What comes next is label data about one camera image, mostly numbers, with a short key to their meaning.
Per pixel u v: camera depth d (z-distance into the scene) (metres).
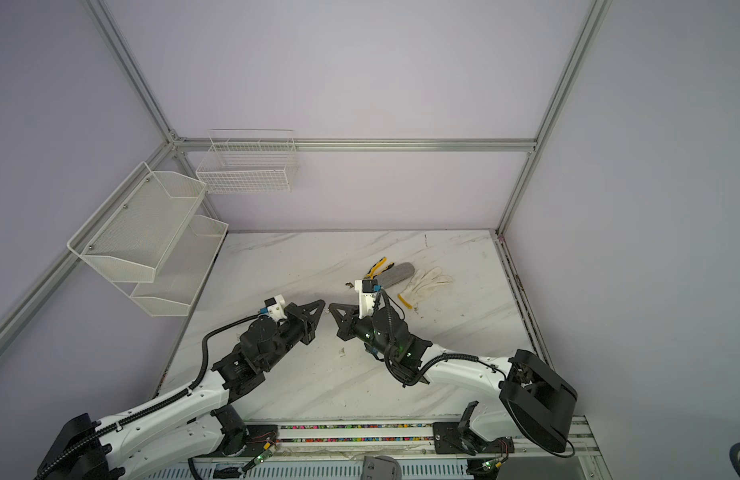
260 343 0.56
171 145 0.91
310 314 0.70
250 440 0.73
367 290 0.66
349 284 1.04
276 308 0.72
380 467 0.69
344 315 0.69
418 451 0.73
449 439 0.74
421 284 1.04
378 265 1.10
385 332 0.57
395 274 1.04
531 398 0.42
